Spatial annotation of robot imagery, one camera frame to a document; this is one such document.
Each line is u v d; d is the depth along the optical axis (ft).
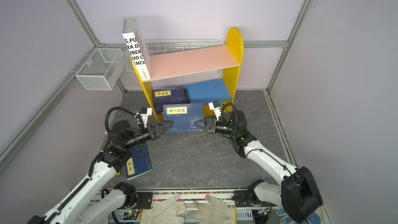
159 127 2.03
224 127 2.11
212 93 3.24
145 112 2.11
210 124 2.13
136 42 1.82
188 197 2.49
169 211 2.33
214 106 2.19
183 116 2.25
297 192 1.32
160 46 3.02
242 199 2.41
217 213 2.31
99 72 3.07
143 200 2.41
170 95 2.99
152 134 1.96
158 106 2.87
